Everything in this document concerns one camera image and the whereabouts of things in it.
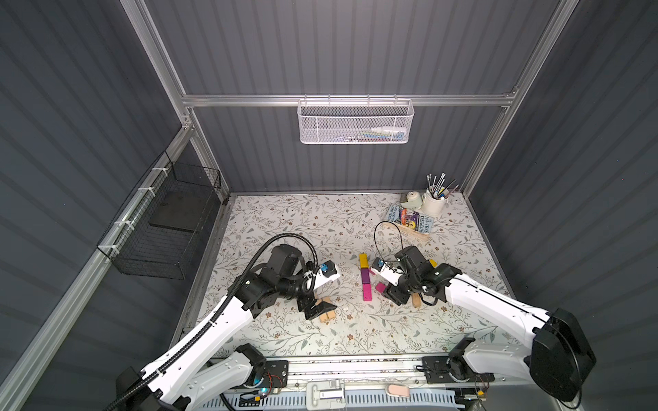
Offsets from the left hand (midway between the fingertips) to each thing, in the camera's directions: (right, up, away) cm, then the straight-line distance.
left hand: (329, 292), depth 70 cm
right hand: (+20, -1, +13) cm, 25 cm away
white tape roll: (+36, +28, +38) cm, 60 cm away
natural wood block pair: (0, -8, +6) cm, 10 cm away
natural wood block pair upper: (-2, -8, +18) cm, 20 cm away
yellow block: (+13, +4, +26) cm, 29 cm away
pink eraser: (+19, -27, 0) cm, 33 cm away
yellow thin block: (+40, +3, +27) cm, 48 cm away
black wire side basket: (-49, +16, +3) cm, 52 cm away
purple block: (+13, -1, +23) cm, 26 cm away
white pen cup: (+43, +26, +37) cm, 62 cm away
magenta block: (+13, -6, +19) cm, 24 cm away
